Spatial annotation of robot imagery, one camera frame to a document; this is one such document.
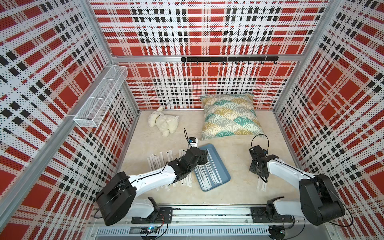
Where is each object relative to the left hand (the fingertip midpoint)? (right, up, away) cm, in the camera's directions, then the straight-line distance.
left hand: (205, 151), depth 84 cm
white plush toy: (-27, +16, +16) cm, 35 cm away
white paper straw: (+1, -14, +3) cm, 14 cm away
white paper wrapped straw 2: (-27, -7, +9) cm, 30 cm away
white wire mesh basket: (-73, +22, +9) cm, 77 cm away
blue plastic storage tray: (+12, -15, +2) cm, 19 cm away
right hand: (+33, -12, +4) cm, 35 cm away
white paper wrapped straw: (-34, -9, +8) cm, 36 cm away
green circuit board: (-27, -35, -15) cm, 46 cm away
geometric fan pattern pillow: (+14, +21, +11) cm, 28 cm away
